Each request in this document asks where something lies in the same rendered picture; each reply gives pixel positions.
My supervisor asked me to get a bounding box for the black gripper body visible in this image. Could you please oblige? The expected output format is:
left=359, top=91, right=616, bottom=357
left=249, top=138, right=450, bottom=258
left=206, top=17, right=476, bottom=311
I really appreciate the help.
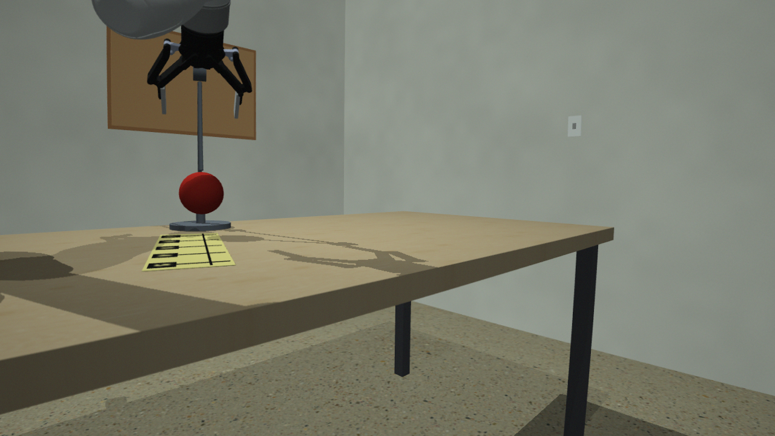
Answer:
left=179, top=25, right=225, bottom=70

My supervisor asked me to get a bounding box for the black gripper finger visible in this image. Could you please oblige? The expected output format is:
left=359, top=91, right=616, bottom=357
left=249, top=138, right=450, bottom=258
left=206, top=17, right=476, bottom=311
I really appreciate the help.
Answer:
left=206, top=47, right=252, bottom=119
left=147, top=39, right=199, bottom=114

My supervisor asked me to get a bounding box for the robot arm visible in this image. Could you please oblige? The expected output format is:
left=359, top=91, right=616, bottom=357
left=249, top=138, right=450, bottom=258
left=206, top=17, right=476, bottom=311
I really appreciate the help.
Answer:
left=91, top=0, right=231, bottom=39

